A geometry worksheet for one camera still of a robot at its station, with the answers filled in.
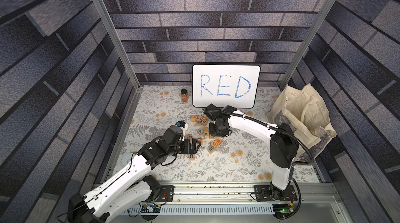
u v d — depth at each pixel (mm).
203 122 975
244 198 726
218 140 897
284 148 474
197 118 981
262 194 728
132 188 585
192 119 984
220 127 713
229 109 634
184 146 660
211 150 853
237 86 948
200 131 930
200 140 900
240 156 856
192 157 833
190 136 915
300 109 879
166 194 742
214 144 875
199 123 972
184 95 1058
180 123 684
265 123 517
